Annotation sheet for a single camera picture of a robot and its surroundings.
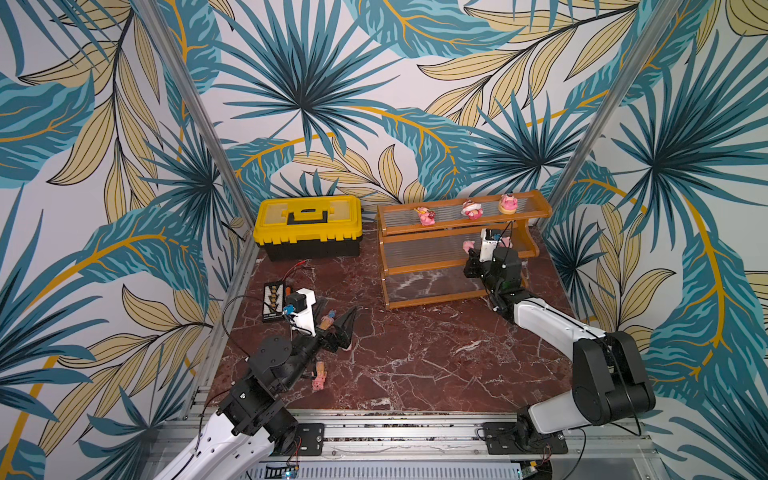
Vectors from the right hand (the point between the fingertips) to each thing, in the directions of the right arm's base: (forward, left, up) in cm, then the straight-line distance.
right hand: (473, 248), depth 89 cm
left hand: (-23, +37, +7) cm, 44 cm away
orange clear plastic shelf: (+9, +14, -7) cm, 18 cm away
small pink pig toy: (+4, -11, -2) cm, 12 cm away
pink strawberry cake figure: (+2, +3, +13) cm, 14 cm away
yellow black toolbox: (+11, +50, -1) cm, 51 cm away
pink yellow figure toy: (0, +16, +13) cm, 20 cm away
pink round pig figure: (+5, -8, +12) cm, 16 cm away
